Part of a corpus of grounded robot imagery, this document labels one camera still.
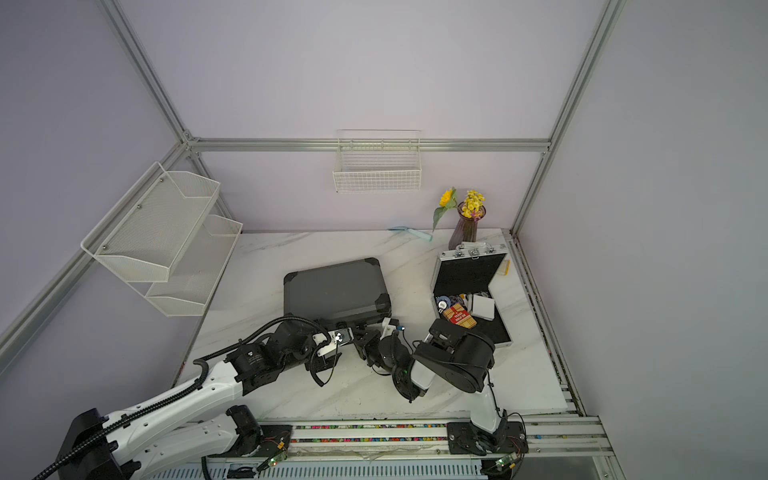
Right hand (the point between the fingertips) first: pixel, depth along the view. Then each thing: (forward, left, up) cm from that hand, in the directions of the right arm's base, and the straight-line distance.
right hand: (348, 336), depth 87 cm
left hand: (-3, +4, +6) cm, 8 cm away
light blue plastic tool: (+44, -27, -4) cm, 52 cm away
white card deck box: (+10, -43, -3) cm, 44 cm away
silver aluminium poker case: (+18, -37, +1) cm, 41 cm away
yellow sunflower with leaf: (+37, -32, +20) cm, 53 cm away
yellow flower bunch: (+35, -40, +18) cm, 57 cm away
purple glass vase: (+34, -40, +10) cm, 53 cm away
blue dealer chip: (+12, -31, -1) cm, 34 cm away
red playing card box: (+7, -34, -2) cm, 35 cm away
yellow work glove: (+28, -56, -5) cm, 63 cm away
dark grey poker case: (+13, -1, +4) cm, 13 cm away
